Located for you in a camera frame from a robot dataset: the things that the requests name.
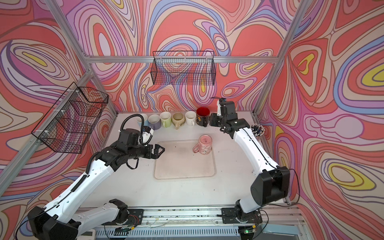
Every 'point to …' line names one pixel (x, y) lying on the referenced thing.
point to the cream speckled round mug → (178, 119)
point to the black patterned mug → (202, 116)
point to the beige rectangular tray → (178, 161)
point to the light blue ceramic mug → (145, 122)
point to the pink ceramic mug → (204, 146)
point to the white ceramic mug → (191, 118)
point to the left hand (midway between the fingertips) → (160, 147)
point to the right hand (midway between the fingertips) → (213, 121)
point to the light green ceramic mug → (165, 118)
